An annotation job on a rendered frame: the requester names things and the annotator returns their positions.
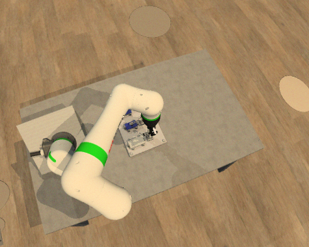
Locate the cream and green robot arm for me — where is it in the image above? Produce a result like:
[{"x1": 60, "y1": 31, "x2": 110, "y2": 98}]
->
[{"x1": 30, "y1": 84, "x2": 164, "y2": 220}]

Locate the red-handled toggle clamp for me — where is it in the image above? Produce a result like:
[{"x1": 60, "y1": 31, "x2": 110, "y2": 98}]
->
[{"x1": 143, "y1": 132, "x2": 153, "y2": 141}]

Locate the toggle clamp with red handle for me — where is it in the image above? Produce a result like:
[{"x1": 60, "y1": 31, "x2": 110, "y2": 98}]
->
[{"x1": 129, "y1": 120, "x2": 144, "y2": 126}]

